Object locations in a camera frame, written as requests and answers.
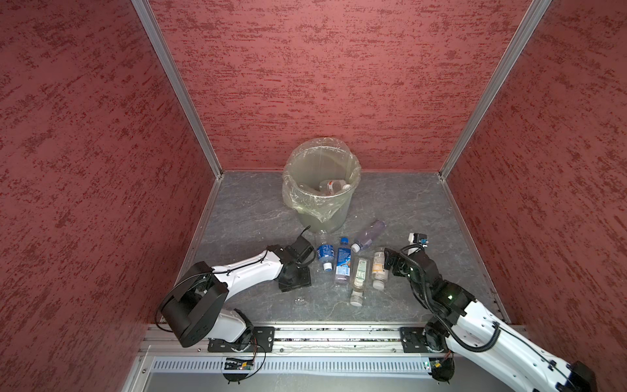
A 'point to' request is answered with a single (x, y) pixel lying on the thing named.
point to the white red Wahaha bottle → (331, 186)
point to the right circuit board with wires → (442, 369)
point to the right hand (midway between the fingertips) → (394, 256)
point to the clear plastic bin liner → (319, 177)
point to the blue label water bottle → (326, 251)
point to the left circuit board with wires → (239, 363)
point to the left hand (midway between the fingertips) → (302, 289)
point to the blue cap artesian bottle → (343, 265)
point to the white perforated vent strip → (215, 364)
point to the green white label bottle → (360, 268)
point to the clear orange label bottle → (378, 271)
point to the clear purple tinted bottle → (375, 230)
